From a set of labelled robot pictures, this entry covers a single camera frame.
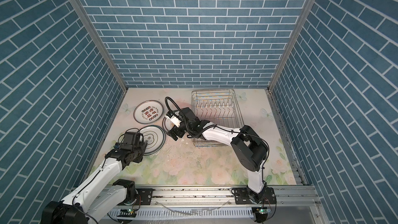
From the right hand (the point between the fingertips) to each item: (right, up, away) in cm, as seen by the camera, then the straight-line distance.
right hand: (171, 124), depth 86 cm
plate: (-11, -9, +7) cm, 16 cm away
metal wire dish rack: (+29, +10, +16) cm, 35 cm away
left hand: (-13, -12, 0) cm, 18 cm away
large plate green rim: (-20, +6, +20) cm, 29 cm away
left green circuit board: (-17, -40, -14) cm, 45 cm away
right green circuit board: (+47, -37, -15) cm, 62 cm away
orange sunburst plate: (-6, -1, +13) cm, 14 cm away
